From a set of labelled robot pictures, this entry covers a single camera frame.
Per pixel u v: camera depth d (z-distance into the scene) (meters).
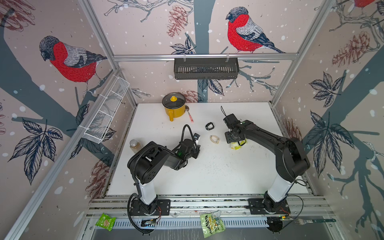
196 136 0.84
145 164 0.50
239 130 0.67
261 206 0.73
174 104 1.10
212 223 0.68
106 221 0.69
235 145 0.92
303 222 0.68
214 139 1.00
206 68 1.04
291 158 0.49
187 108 1.17
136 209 0.73
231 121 0.75
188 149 0.75
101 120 0.86
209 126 1.07
